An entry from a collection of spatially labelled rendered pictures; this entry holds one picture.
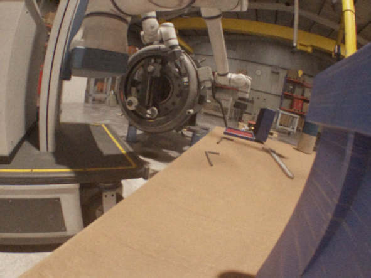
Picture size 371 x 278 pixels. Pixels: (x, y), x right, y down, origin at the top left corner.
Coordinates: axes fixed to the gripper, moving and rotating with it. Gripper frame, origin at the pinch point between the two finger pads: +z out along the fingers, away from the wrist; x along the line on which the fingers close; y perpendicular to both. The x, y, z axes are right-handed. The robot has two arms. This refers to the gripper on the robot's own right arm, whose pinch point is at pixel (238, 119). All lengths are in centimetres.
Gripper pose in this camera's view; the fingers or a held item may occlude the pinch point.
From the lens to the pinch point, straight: 141.4
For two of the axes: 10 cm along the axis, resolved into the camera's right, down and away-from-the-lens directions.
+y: -6.8, -2.9, 6.7
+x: -7.1, 0.3, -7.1
